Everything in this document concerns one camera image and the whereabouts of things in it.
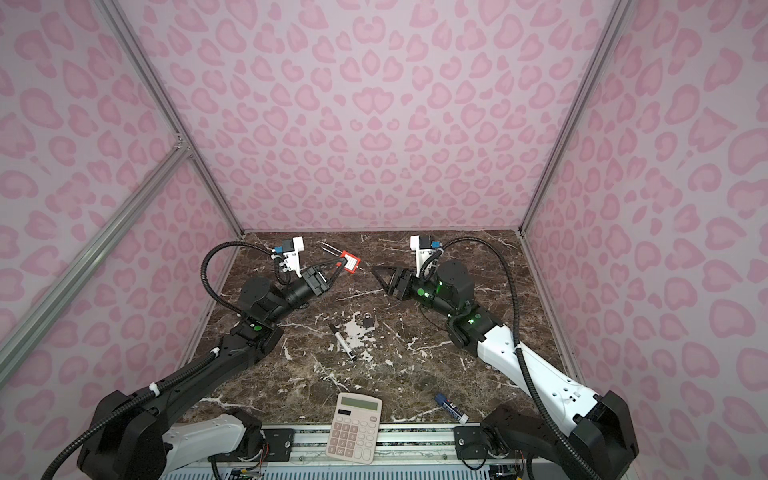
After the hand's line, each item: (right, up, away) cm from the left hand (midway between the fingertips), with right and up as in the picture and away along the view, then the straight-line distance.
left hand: (347, 259), depth 67 cm
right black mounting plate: (+29, -46, +7) cm, 55 cm away
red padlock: (+1, -1, +2) cm, 2 cm away
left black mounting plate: (-18, -45, +7) cm, 49 cm away
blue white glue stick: (+25, -38, +10) cm, 47 cm away
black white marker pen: (-5, -25, +23) cm, 35 cm away
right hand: (+7, -2, 0) cm, 8 cm away
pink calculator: (+1, -42, +8) cm, 43 cm away
